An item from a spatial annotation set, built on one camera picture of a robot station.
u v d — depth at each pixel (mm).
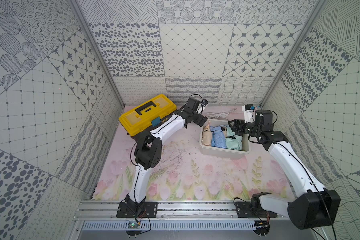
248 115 703
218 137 874
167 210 751
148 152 565
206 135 904
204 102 829
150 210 733
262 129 592
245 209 744
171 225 701
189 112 741
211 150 817
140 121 894
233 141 859
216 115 1113
